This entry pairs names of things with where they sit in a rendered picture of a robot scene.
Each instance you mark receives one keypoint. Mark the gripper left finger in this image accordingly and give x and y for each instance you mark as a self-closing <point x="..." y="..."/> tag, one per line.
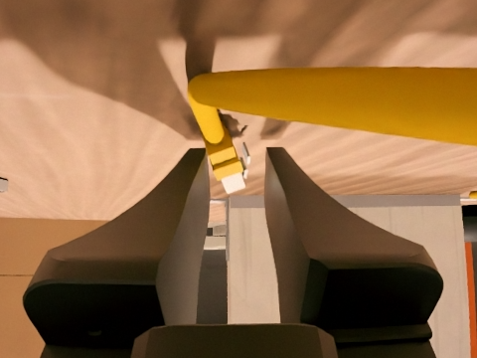
<point x="92" y="296"/>

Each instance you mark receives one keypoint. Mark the yellow ethernet plug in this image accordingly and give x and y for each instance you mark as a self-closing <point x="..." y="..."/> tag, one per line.
<point x="225" y="162"/>

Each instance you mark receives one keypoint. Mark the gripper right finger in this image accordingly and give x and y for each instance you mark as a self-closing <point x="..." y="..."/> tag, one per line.
<point x="372" y="290"/>

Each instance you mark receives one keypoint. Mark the light wood board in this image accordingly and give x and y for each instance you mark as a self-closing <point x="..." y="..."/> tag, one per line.
<point x="252" y="286"/>

